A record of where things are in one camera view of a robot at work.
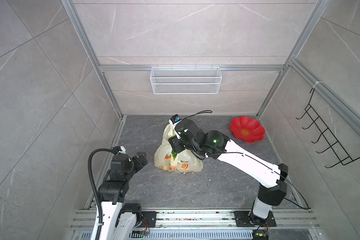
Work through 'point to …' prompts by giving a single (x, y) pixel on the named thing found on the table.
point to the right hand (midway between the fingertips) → (173, 137)
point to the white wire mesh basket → (167, 80)
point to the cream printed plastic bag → (184, 162)
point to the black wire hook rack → (344, 157)
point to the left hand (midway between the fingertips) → (139, 154)
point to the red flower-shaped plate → (249, 130)
